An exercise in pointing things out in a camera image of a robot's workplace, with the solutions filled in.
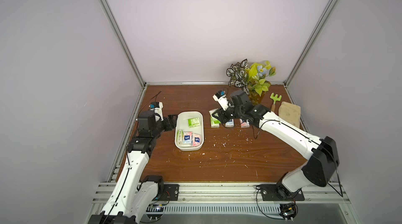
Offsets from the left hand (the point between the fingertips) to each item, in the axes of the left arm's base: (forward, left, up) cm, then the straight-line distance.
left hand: (174, 115), depth 77 cm
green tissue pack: (0, -19, -1) cm, 19 cm away
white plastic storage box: (+7, -1, -20) cm, 21 cm away
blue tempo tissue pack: (-3, -5, -18) cm, 19 cm away
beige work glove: (+16, -73, -21) cm, 77 cm away
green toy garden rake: (+29, -66, -20) cm, 75 cm away
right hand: (+2, -20, +2) cm, 20 cm away
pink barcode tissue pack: (-5, -11, -17) cm, 21 cm away
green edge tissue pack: (-4, -1, -16) cm, 17 cm away
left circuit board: (-38, +7, -24) cm, 46 cm away
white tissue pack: (+6, -8, -18) cm, 20 cm away
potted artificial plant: (+27, -44, +1) cm, 52 cm away
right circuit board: (-37, -55, -23) cm, 70 cm away
